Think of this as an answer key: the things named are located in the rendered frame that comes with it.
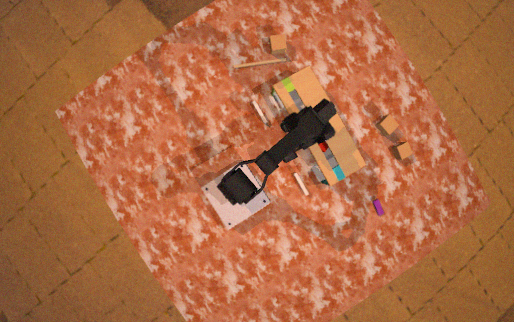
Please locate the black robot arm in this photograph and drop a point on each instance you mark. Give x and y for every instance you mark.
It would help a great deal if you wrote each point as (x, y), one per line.
(302, 127)

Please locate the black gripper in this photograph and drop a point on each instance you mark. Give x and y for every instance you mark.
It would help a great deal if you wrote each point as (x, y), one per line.
(325, 135)

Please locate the small purple block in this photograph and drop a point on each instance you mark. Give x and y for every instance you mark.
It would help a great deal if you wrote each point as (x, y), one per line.
(377, 206)

